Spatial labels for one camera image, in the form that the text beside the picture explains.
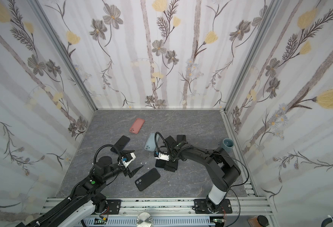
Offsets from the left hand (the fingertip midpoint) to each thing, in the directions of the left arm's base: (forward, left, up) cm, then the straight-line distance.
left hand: (135, 154), depth 77 cm
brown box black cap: (-32, -59, -3) cm, 67 cm away
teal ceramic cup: (+11, -61, -11) cm, 63 cm away
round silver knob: (-30, -7, +1) cm, 31 cm away
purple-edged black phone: (+20, -29, -16) cm, 39 cm away
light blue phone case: (+14, -7, -16) cm, 22 cm away
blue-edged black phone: (-3, -14, -6) cm, 15 cm away
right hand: (+3, -18, -11) cm, 21 cm away
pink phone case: (+33, +5, -18) cm, 38 cm away
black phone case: (-10, -6, -16) cm, 19 cm away
